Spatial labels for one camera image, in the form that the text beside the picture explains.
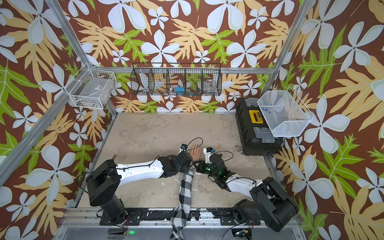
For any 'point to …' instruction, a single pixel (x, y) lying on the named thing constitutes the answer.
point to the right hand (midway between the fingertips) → (191, 163)
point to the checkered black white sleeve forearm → (179, 218)
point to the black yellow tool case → (256, 135)
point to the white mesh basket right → (285, 113)
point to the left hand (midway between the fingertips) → (185, 161)
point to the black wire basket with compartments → (176, 79)
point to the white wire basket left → (91, 88)
